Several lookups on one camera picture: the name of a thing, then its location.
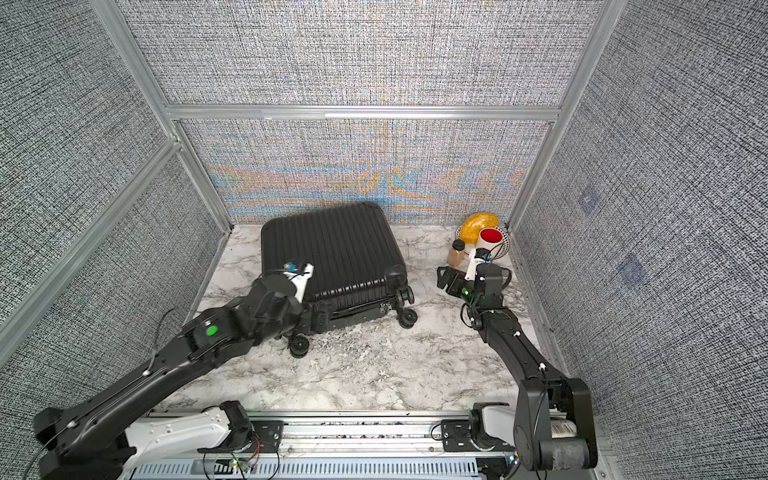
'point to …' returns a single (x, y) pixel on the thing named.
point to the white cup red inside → (488, 238)
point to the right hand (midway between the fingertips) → (450, 264)
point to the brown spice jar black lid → (456, 255)
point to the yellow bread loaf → (474, 224)
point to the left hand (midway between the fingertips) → (325, 301)
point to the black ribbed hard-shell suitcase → (357, 270)
